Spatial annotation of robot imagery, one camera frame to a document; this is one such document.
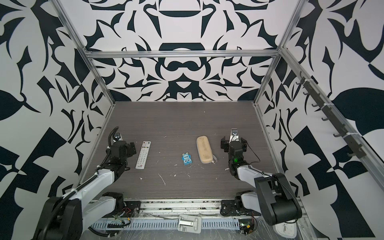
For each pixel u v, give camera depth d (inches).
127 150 27.6
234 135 29.8
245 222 28.4
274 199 16.8
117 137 29.5
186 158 35.2
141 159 35.1
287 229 26.5
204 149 35.9
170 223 28.1
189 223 27.2
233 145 27.0
